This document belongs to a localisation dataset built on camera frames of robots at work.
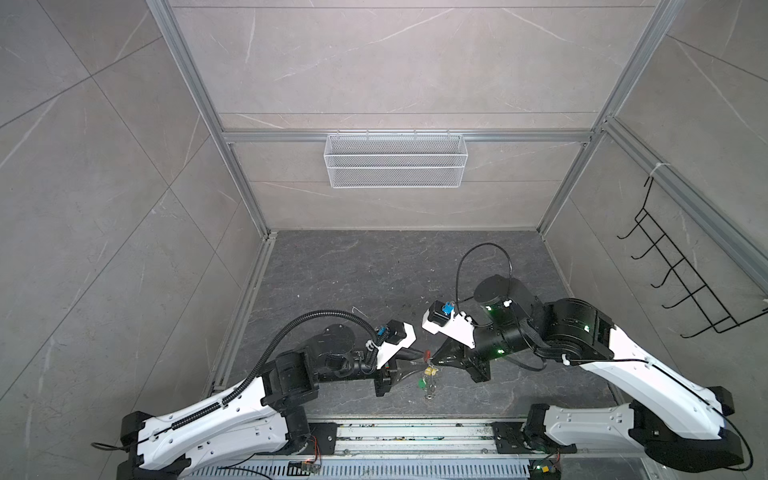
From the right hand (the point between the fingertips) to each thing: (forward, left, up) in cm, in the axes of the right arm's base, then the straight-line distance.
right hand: (435, 355), depth 56 cm
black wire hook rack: (+9, -60, 0) cm, 60 cm away
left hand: (0, +2, 0) cm, 2 cm away
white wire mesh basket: (+68, +6, -1) cm, 69 cm away
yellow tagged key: (-2, +1, -3) cm, 4 cm away
